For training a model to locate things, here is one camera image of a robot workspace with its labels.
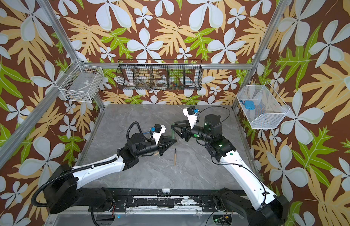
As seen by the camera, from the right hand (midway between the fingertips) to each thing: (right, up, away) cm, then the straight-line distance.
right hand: (173, 125), depth 65 cm
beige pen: (+1, -22, +26) cm, 34 cm away
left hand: (+1, -7, +5) cm, 8 cm away
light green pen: (0, -4, +1) cm, 4 cm away
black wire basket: (-10, +35, +33) cm, 49 cm away
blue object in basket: (+47, +12, +21) cm, 53 cm away
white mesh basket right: (+53, +11, +19) cm, 58 cm away
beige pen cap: (-8, -14, +2) cm, 16 cm away
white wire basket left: (-57, +26, +21) cm, 66 cm away
